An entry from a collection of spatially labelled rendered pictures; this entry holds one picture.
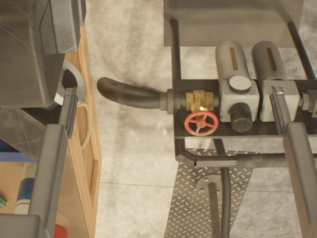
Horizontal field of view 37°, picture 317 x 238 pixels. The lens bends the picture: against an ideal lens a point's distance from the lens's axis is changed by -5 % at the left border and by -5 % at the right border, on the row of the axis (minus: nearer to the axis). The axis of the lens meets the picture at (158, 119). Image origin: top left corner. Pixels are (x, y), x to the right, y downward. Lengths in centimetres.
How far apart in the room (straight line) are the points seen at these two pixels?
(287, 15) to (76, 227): 89
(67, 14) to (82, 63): 128
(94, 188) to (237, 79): 74
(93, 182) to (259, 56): 75
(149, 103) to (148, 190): 98
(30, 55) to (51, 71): 2
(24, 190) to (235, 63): 57
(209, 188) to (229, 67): 90
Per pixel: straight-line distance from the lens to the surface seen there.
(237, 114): 106
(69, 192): 132
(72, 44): 18
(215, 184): 200
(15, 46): 16
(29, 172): 119
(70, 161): 122
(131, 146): 184
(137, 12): 148
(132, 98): 111
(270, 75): 116
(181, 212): 216
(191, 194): 206
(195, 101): 109
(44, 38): 17
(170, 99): 109
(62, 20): 18
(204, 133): 108
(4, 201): 138
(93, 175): 170
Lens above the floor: 126
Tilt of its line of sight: 46 degrees down
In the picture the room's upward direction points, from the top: 180 degrees counter-clockwise
